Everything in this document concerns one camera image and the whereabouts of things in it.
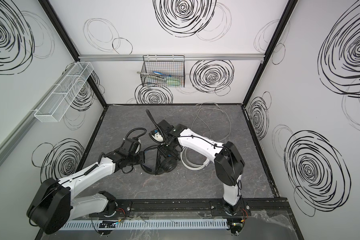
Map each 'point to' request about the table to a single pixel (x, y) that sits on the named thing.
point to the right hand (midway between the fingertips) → (160, 151)
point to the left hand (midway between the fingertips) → (146, 156)
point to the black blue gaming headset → (166, 165)
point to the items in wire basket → (166, 78)
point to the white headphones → (193, 159)
